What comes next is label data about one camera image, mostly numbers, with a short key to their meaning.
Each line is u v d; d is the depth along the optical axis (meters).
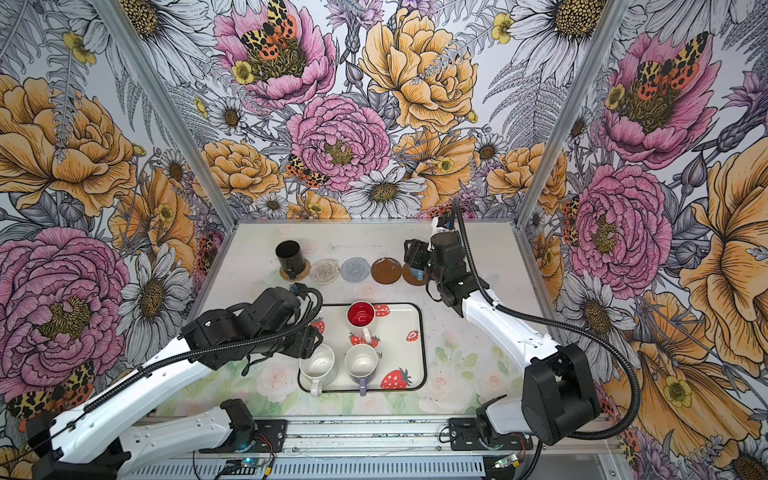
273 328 0.54
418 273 0.96
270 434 0.74
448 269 0.63
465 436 0.73
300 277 1.05
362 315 0.93
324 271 1.06
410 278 1.03
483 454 0.74
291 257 0.99
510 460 0.71
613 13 0.71
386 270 1.06
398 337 0.93
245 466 0.72
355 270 1.08
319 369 0.85
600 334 0.80
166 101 0.87
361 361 0.85
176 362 0.43
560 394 0.42
